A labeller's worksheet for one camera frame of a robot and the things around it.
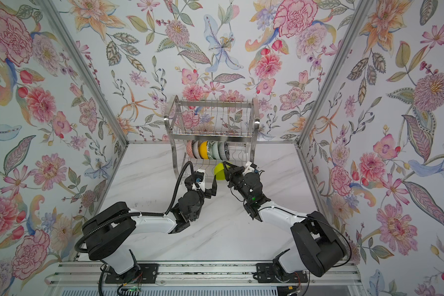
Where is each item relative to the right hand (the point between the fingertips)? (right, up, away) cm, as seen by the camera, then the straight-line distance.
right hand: (221, 159), depth 79 cm
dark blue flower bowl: (+1, +5, +22) cm, 22 cm away
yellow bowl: (-10, +6, +24) cm, 27 cm away
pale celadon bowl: (-3, +4, +22) cm, 23 cm away
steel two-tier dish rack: (-9, +18, +42) cm, 46 cm away
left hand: (-5, -6, +3) cm, 9 cm away
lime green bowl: (-1, -5, -1) cm, 5 cm away
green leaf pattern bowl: (-7, +9, +25) cm, 28 cm away
